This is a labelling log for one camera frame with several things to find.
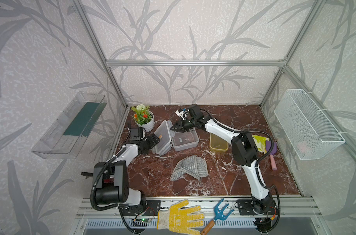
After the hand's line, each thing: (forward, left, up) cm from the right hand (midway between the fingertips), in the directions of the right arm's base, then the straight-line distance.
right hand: (170, 129), depth 88 cm
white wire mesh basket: (-16, -64, +18) cm, 68 cm away
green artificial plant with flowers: (+10, +19, +1) cm, 22 cm away
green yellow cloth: (-2, -59, -14) cm, 61 cm away
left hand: (-4, +10, -8) cm, 13 cm away
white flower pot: (+8, +16, -8) cm, 20 cm away
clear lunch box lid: (-1, +4, -5) cm, 6 cm away
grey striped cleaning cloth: (-19, -15, -9) cm, 26 cm away
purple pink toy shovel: (-3, -64, -15) cm, 66 cm away
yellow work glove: (-44, -5, -14) cm, 47 cm away
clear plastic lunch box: (+1, -7, -15) cm, 16 cm away
